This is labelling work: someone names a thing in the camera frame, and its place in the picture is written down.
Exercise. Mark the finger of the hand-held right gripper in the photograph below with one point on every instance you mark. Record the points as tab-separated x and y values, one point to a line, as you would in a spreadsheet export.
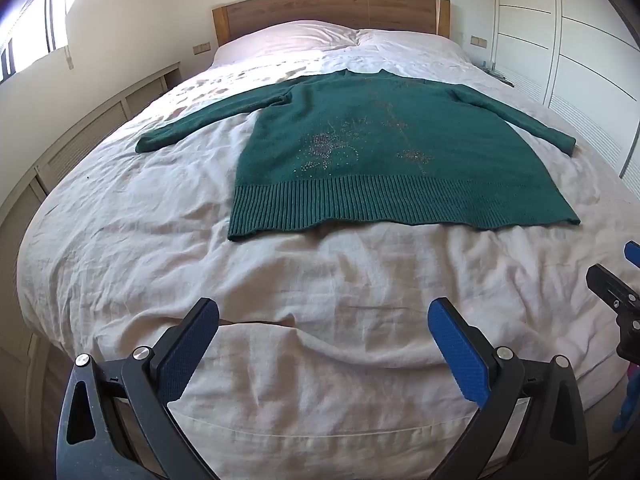
612	292
633	253

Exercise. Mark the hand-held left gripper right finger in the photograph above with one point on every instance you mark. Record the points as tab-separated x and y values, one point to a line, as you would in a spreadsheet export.
457	355

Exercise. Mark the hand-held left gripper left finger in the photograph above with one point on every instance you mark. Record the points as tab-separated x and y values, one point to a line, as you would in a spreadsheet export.
192	345

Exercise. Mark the green knit sweater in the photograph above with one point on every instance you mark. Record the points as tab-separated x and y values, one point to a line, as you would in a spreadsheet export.
375	160

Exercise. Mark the bed with white sheet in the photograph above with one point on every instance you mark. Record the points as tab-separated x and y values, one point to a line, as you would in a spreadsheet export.
150	220

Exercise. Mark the wooden nightstand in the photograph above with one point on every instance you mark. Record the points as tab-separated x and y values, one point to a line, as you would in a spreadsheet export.
500	77

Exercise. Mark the white wardrobe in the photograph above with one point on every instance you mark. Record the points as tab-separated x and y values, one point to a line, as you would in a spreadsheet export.
575	35

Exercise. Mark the low beige slatted cabinet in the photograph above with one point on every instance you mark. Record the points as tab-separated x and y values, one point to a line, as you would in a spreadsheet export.
90	135

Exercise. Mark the white pillow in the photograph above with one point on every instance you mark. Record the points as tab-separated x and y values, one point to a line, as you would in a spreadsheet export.
415	42
295	40

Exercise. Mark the window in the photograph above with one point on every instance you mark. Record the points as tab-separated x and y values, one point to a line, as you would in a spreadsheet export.
30	30

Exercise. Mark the wooden headboard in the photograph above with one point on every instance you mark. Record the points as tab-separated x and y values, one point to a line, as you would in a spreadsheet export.
325	7

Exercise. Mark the brass wall switch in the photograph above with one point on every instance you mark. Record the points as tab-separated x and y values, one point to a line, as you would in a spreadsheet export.
202	48
478	41

